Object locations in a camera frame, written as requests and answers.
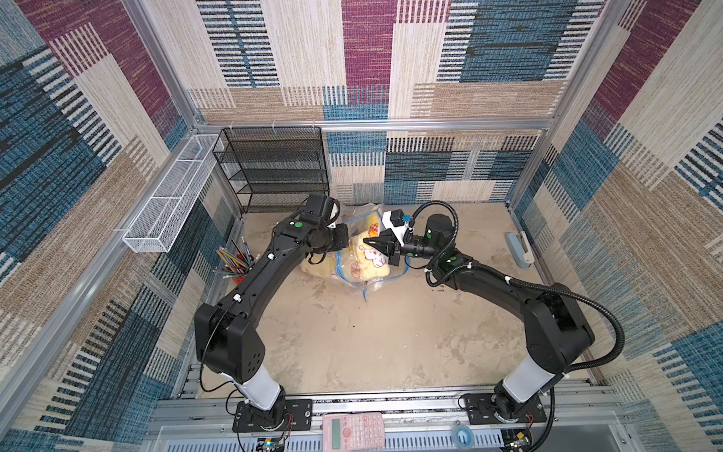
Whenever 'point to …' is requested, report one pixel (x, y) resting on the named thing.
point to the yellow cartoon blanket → (361, 261)
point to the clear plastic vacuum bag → (345, 216)
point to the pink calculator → (353, 431)
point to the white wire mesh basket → (161, 218)
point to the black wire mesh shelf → (275, 168)
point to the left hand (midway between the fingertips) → (347, 238)
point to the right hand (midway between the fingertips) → (369, 239)
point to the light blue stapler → (520, 249)
